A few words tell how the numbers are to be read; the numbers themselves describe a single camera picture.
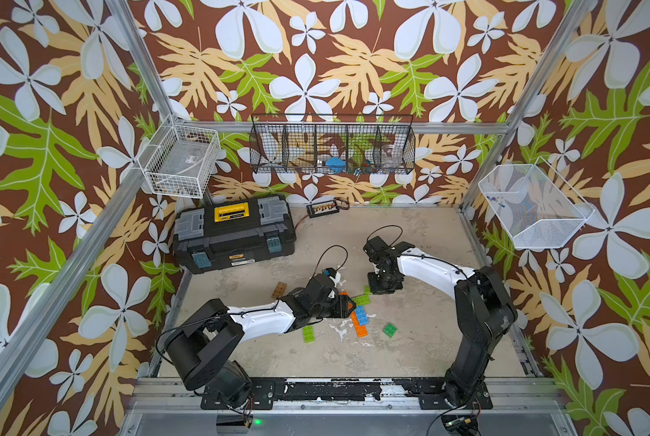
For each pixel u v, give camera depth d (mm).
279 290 953
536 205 819
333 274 807
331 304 717
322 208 1187
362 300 908
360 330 860
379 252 754
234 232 894
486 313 481
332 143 992
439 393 721
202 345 437
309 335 841
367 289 834
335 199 1226
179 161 858
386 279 766
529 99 842
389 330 846
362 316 874
